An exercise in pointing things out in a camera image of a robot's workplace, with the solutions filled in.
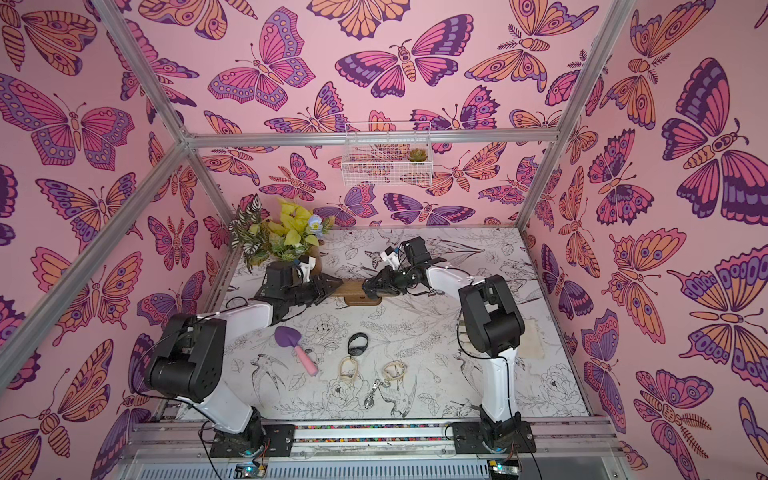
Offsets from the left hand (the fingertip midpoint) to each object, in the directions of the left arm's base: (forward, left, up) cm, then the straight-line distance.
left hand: (342, 283), depth 91 cm
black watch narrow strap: (-17, -5, -10) cm, 20 cm away
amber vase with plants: (+9, +15, +12) cm, 22 cm away
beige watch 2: (-22, -16, -12) cm, 30 cm away
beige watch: (-22, -3, -11) cm, 25 cm away
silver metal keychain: (-30, -9, -11) cm, 33 cm away
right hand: (+1, -10, -2) cm, 10 cm away
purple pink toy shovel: (-13, +17, -10) cm, 23 cm away
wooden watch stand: (-1, -3, -3) cm, 5 cm away
